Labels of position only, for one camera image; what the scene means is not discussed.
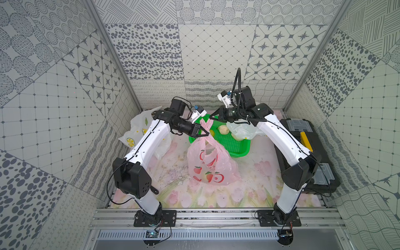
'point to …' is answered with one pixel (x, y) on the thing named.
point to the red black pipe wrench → (154, 190)
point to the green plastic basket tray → (203, 125)
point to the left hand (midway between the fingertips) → (211, 136)
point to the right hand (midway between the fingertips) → (211, 118)
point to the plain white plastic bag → (245, 129)
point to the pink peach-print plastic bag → (208, 162)
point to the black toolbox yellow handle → (326, 178)
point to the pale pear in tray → (223, 129)
